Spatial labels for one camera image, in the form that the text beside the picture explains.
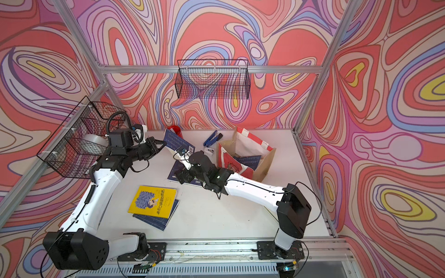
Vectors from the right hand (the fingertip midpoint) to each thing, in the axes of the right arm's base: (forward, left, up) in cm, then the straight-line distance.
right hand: (184, 167), depth 76 cm
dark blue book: (+13, +5, +2) cm, 14 cm away
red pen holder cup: (+31, +9, -7) cm, 33 cm away
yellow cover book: (-8, +18, -18) cm, 27 cm away
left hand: (+8, +7, +8) cm, 13 cm away
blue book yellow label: (+9, -33, -11) cm, 36 cm away
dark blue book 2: (+14, +9, -19) cm, 25 cm away
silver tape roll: (+5, +34, +12) cm, 37 cm away
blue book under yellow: (-17, +14, -21) cm, 30 cm away
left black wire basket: (+4, +42, +12) cm, 44 cm away
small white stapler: (+25, -9, -20) cm, 33 cm away
